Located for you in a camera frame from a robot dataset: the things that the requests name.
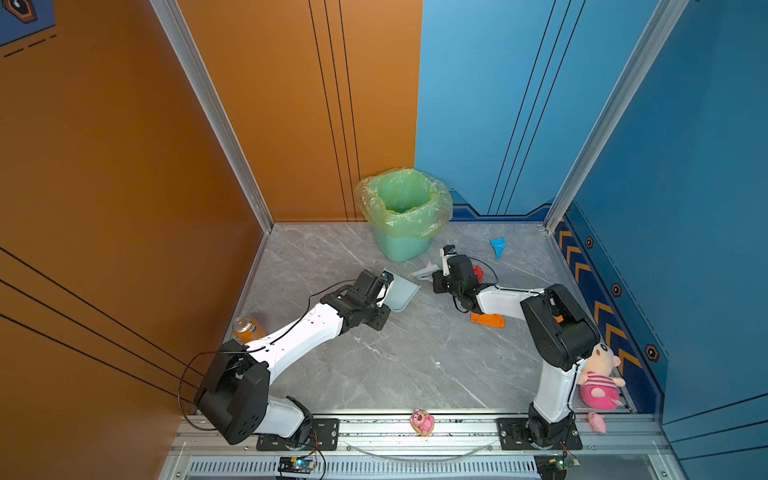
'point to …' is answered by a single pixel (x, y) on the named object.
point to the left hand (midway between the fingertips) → (383, 308)
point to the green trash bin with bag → (405, 209)
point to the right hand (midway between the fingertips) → (433, 274)
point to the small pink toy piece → (597, 422)
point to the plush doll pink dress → (599, 387)
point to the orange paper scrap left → (490, 320)
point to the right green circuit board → (554, 467)
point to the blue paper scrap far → (498, 245)
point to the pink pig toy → (421, 422)
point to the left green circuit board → (298, 464)
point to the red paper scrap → (478, 272)
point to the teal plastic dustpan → (401, 293)
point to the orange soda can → (247, 329)
